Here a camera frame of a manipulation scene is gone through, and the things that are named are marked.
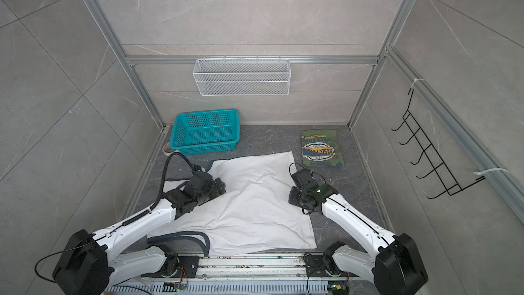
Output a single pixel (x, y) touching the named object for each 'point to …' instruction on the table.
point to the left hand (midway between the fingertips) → (219, 184)
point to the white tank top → (255, 212)
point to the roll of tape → (166, 152)
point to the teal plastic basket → (203, 132)
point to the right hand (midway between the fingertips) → (293, 196)
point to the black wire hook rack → (451, 186)
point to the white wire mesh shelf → (242, 77)
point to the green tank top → (321, 147)
